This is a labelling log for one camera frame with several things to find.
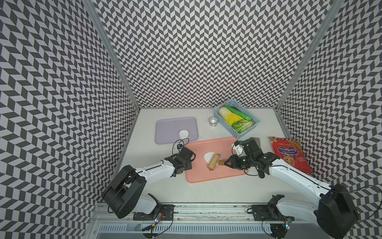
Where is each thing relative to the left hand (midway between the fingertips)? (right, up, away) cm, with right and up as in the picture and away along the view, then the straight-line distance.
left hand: (186, 164), depth 90 cm
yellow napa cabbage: (+30, +29, +13) cm, 43 cm away
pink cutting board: (+8, -3, -3) cm, 10 cm away
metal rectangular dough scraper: (+48, +13, +10) cm, 51 cm away
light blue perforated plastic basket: (+36, +37, +24) cm, 57 cm away
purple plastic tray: (-14, +20, +13) cm, 28 cm away
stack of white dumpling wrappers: (-3, +18, +12) cm, 21 cm away
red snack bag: (+65, +8, +1) cm, 66 cm away
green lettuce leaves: (+37, +24, +9) cm, 45 cm away
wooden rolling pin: (+18, +3, -1) cm, 18 cm away
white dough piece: (+14, +4, +4) cm, 15 cm away
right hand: (+24, +1, -9) cm, 25 cm away
